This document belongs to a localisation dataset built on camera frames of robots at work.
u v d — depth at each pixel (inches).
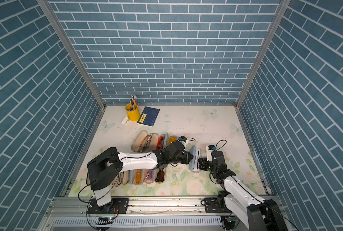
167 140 37.8
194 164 32.8
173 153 26.2
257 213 16.3
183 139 30.8
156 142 38.3
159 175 32.4
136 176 30.5
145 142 37.9
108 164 20.6
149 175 32.4
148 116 44.0
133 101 41.0
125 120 42.6
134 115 41.7
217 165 26.5
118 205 28.8
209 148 31.6
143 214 28.4
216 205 29.0
